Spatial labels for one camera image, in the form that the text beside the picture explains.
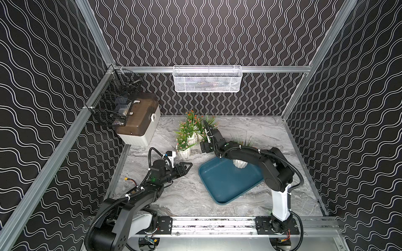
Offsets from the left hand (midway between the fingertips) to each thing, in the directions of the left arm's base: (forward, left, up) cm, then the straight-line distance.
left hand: (189, 164), depth 83 cm
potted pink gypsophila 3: (+29, -12, +1) cm, 31 cm away
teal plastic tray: (-4, -21, -12) cm, 24 cm away
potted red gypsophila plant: (+6, -28, -6) cm, 30 cm away
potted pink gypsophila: (+11, +5, -2) cm, 13 cm away
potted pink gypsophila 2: (+24, +1, -2) cm, 24 cm away
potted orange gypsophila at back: (+28, 0, +4) cm, 28 cm away
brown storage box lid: (+35, +36, +3) cm, 50 cm away
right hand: (+18, -9, -4) cm, 20 cm away
